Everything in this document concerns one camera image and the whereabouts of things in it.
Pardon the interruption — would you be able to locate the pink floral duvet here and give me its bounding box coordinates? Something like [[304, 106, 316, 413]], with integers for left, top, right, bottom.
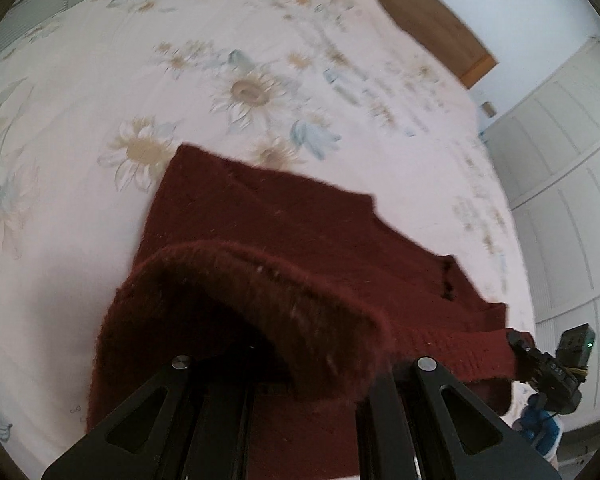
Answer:
[[0, 0, 537, 480]]

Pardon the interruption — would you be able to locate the wooden headboard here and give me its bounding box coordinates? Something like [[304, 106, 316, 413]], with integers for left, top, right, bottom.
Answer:
[[317, 0, 497, 90]]

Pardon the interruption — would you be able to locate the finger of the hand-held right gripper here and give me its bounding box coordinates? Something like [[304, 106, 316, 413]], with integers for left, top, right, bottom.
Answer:
[[506, 328, 538, 383]]

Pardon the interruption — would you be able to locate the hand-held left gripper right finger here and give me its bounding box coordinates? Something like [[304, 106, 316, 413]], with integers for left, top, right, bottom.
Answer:
[[355, 356, 562, 480]]

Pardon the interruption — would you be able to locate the white louvered panel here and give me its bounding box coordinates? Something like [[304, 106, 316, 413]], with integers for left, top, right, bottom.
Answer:
[[0, 0, 148, 63]]

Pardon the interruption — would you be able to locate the dark red knitted sweater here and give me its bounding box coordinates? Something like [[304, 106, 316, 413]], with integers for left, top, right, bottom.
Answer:
[[86, 143, 520, 480]]

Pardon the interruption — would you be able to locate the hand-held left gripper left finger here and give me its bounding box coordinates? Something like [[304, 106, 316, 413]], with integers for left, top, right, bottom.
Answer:
[[40, 354, 258, 480]]

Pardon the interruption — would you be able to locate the person's right hand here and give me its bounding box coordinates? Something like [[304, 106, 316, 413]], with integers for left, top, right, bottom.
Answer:
[[516, 392, 565, 458]]

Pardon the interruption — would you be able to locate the white wardrobe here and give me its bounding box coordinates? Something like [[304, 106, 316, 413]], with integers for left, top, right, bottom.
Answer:
[[480, 35, 600, 436]]

